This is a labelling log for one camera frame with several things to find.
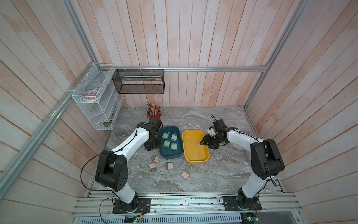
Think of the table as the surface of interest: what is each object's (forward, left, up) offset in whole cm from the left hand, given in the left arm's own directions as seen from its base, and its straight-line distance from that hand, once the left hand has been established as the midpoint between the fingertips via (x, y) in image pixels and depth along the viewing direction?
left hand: (156, 149), depth 85 cm
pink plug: (-4, +1, -7) cm, 8 cm away
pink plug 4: (-13, -18, -6) cm, 23 cm away
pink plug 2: (-9, +3, -7) cm, 12 cm away
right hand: (+7, -30, -5) cm, 32 cm away
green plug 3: (+8, -5, -6) cm, 11 cm away
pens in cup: (+28, +5, +6) cm, 29 cm away
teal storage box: (+1, -6, -9) cm, 10 cm away
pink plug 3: (-8, -8, -7) cm, 13 cm away
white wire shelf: (+12, +30, +20) cm, 38 cm away
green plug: (+14, -4, -7) cm, 16 cm away
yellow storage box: (+2, -25, -9) cm, 26 cm away
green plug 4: (+5, -11, -6) cm, 13 cm away
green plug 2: (+13, -11, -6) cm, 18 cm away
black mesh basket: (+49, +16, +16) cm, 54 cm away
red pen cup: (+28, +2, -1) cm, 28 cm away
